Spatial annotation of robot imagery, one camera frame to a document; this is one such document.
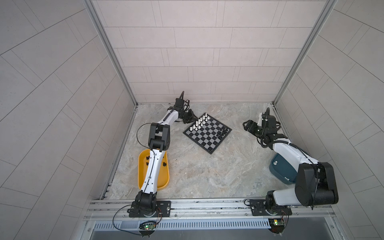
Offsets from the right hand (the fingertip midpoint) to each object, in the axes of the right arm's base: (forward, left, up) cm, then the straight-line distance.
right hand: (246, 124), depth 89 cm
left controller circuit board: (-46, +54, -9) cm, 72 cm away
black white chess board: (+2, +23, -9) cm, 25 cm away
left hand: (+18, +27, -9) cm, 33 cm away
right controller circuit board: (-48, -4, -14) cm, 50 cm away
